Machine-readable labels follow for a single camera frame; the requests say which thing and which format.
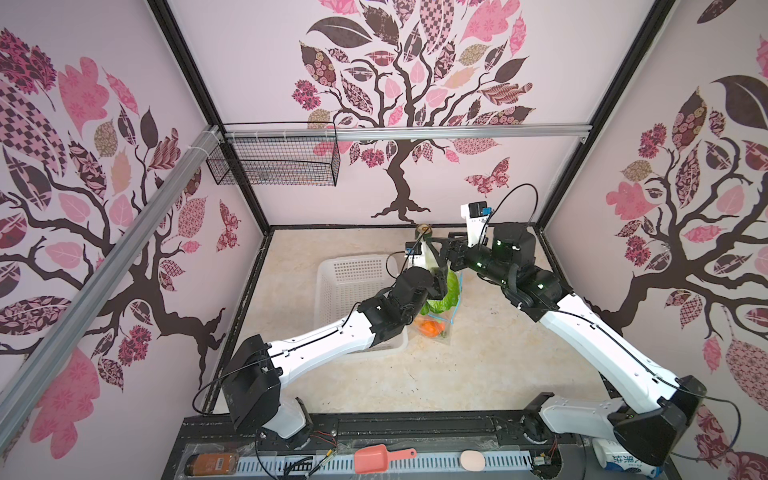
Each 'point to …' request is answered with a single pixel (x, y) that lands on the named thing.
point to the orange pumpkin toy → (431, 328)
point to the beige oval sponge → (472, 460)
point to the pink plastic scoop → (375, 460)
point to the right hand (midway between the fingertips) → (441, 233)
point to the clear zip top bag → (446, 317)
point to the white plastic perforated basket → (342, 282)
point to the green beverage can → (420, 229)
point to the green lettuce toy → (448, 301)
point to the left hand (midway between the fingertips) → (439, 272)
